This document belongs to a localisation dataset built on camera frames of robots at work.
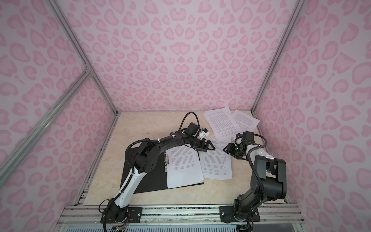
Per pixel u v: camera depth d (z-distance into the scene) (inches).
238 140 33.7
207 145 34.0
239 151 31.0
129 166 36.1
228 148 33.8
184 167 35.2
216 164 35.9
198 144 34.5
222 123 44.6
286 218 28.3
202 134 36.4
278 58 34.1
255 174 17.4
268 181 18.1
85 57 34.6
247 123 44.6
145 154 25.0
